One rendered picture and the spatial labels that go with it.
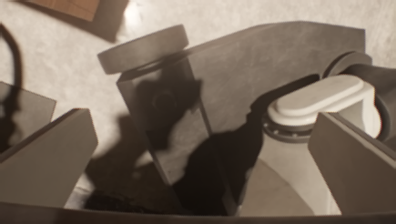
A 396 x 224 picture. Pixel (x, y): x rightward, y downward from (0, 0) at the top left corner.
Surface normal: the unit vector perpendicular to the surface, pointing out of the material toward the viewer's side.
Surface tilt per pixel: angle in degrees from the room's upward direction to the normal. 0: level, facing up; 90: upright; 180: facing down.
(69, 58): 0
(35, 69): 0
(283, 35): 0
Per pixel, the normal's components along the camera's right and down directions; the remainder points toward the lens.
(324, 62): 0.25, 0.33
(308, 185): -0.30, -0.87
